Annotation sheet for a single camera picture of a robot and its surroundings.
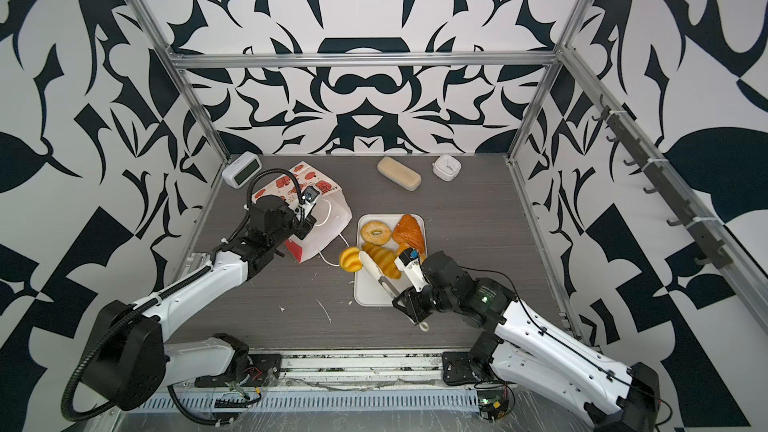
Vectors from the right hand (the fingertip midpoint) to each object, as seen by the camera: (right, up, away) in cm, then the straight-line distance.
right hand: (397, 302), depth 71 cm
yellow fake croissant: (-2, +6, +17) cm, 19 cm away
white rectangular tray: (-8, -3, +16) cm, 18 cm away
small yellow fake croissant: (-12, +8, +7) cm, 16 cm away
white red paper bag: (-20, +19, +26) cm, 38 cm away
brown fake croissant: (+5, +13, +24) cm, 27 cm away
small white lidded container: (+20, +34, +43) cm, 59 cm away
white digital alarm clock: (-53, +33, +36) cm, 72 cm away
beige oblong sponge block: (+2, +32, +40) cm, 51 cm away
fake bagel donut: (-6, +13, +25) cm, 29 cm away
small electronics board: (+23, -24, 0) cm, 33 cm away
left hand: (-23, +24, +12) cm, 36 cm away
